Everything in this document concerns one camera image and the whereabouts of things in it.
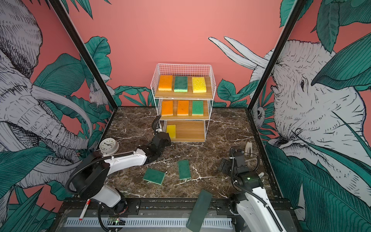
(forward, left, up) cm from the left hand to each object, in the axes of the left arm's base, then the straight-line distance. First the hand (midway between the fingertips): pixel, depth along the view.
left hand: (168, 132), depth 89 cm
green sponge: (+8, -19, +13) cm, 24 cm away
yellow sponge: (+9, -1, -11) cm, 15 cm away
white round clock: (-3, +39, -9) cm, 41 cm away
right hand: (-20, -33, -3) cm, 39 cm away
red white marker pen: (-40, +42, -12) cm, 59 cm away
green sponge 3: (-21, -10, -11) cm, 26 cm away
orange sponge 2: (+8, -10, +14) cm, 19 cm away
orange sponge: (+10, 0, +12) cm, 15 cm away
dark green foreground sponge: (-41, -17, -12) cm, 46 cm away
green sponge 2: (-23, +8, -12) cm, 27 cm away
